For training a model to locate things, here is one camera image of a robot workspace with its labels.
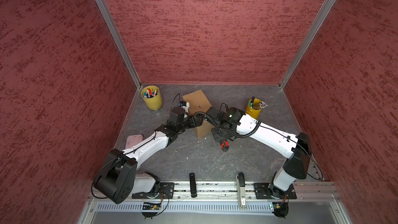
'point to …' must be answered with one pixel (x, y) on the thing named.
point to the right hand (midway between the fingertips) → (220, 139)
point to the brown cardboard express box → (197, 102)
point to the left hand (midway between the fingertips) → (198, 120)
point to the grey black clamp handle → (241, 182)
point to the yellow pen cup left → (152, 96)
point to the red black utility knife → (225, 145)
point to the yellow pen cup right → (254, 107)
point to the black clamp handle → (193, 185)
